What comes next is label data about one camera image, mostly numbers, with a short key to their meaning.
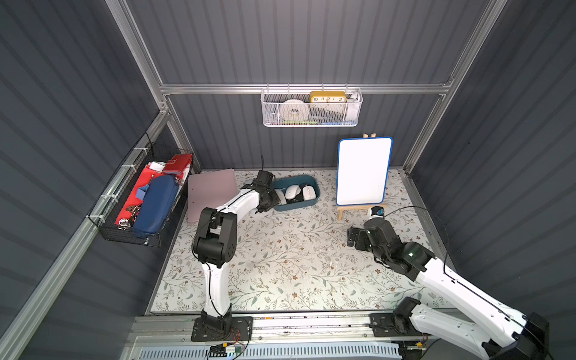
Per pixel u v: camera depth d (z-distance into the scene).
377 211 0.68
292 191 1.06
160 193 0.71
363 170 0.88
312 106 0.89
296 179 1.16
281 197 1.01
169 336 0.74
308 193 1.05
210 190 1.12
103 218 0.60
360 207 0.96
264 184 0.81
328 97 0.87
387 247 0.56
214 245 0.55
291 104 0.82
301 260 0.89
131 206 0.68
